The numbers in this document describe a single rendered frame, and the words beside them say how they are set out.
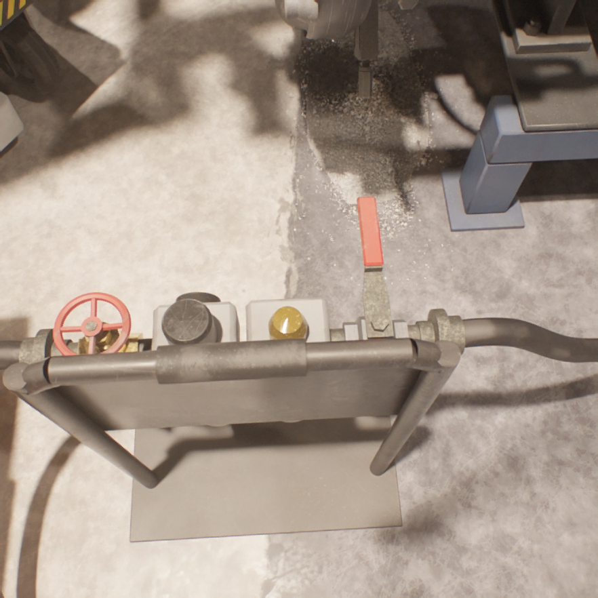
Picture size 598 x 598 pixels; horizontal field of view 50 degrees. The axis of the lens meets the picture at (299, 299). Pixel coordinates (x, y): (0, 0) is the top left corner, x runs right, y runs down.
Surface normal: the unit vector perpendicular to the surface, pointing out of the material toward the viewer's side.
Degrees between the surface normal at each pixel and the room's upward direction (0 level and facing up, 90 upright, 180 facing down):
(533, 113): 0
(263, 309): 0
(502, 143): 90
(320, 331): 0
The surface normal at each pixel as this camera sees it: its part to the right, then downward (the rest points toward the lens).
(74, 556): 0.00, -0.42
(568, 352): 0.55, 0.40
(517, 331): 0.42, -0.15
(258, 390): 0.06, 0.91
